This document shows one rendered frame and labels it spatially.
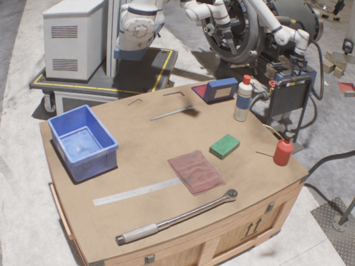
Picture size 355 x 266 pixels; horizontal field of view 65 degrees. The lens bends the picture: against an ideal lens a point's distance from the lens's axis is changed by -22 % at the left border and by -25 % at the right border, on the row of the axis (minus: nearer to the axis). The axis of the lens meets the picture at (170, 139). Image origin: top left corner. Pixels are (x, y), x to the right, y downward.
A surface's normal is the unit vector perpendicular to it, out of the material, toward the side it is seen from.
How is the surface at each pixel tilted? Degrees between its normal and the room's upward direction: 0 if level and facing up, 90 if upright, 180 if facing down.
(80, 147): 0
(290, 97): 90
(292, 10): 48
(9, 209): 0
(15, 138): 0
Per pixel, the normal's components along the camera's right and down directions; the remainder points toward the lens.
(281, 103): 0.46, 0.59
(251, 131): 0.07, -0.77
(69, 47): -0.18, 0.62
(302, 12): 0.38, -0.07
